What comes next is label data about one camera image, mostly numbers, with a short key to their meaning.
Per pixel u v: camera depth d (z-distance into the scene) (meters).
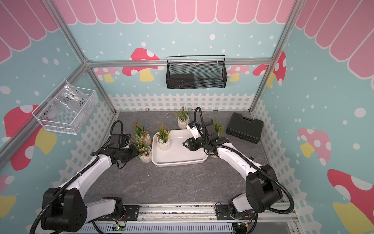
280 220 0.72
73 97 0.74
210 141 0.64
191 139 0.73
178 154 0.95
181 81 0.88
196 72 0.98
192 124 0.74
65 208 0.41
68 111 0.73
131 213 0.75
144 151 0.82
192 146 0.72
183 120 1.06
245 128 1.03
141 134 0.97
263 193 0.42
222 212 0.74
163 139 0.94
